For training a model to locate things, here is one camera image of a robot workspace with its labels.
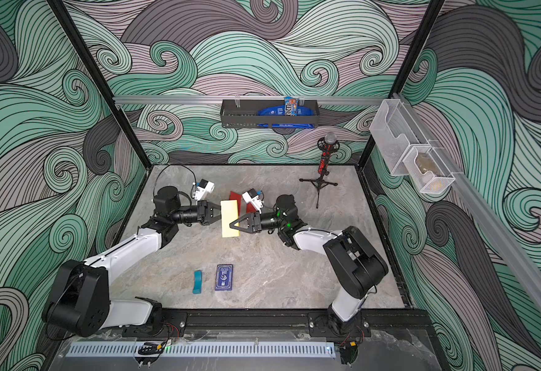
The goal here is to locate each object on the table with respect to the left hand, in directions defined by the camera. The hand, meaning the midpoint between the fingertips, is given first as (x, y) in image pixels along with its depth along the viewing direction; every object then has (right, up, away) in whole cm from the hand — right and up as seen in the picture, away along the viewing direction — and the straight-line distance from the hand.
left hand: (229, 211), depth 72 cm
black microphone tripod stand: (+37, +9, +34) cm, 51 cm away
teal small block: (-13, -27, +10) cm, 32 cm away
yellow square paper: (0, -1, -1) cm, 1 cm away
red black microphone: (+38, +25, +25) cm, 52 cm away
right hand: (+1, -5, +1) cm, 5 cm away
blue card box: (-3, -25, +9) cm, 27 cm away
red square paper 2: (+6, +1, +3) cm, 7 cm away
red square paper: (-3, +3, +34) cm, 35 cm away
